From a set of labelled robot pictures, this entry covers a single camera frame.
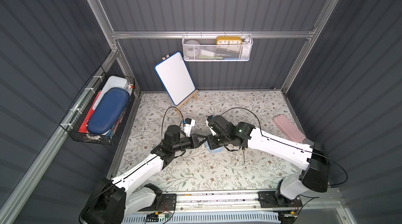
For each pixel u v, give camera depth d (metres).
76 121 0.62
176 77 0.92
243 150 0.91
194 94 1.09
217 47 0.91
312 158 0.43
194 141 0.69
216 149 0.67
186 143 0.68
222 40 0.87
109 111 0.68
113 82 0.78
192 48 0.83
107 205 0.40
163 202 0.73
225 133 0.57
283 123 1.01
